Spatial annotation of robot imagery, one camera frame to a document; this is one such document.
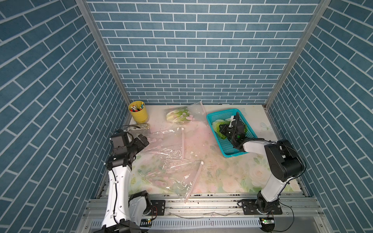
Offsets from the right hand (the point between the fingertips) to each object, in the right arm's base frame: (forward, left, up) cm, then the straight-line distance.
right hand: (220, 125), depth 96 cm
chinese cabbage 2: (-1, -17, -2) cm, 17 cm away
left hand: (-21, +43, +9) cm, 49 cm away
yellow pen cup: (+10, +60, +1) cm, 61 cm away
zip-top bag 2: (-12, +33, -9) cm, 36 cm away
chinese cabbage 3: (+6, +28, 0) cm, 29 cm away
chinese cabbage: (+2, +3, -1) cm, 3 cm away
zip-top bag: (-30, +33, -8) cm, 45 cm away
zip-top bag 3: (+20, +20, -11) cm, 30 cm away
